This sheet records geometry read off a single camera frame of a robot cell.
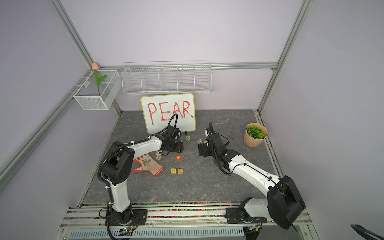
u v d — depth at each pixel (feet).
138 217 2.41
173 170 2.91
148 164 2.99
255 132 3.01
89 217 2.48
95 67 2.93
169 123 2.65
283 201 1.34
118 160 1.82
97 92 2.93
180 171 2.90
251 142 3.08
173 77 3.25
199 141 3.34
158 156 3.08
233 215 2.42
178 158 3.07
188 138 3.35
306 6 2.28
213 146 2.06
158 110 3.22
